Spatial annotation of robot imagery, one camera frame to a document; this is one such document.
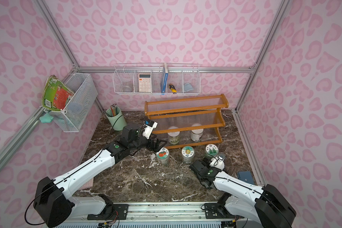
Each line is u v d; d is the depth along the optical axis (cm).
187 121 114
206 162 74
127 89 96
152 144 67
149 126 66
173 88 95
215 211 73
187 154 86
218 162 70
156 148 67
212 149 88
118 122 104
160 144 68
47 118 62
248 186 47
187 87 101
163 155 86
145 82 94
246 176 86
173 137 93
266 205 40
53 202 38
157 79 99
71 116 72
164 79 86
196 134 93
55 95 72
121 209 73
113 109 98
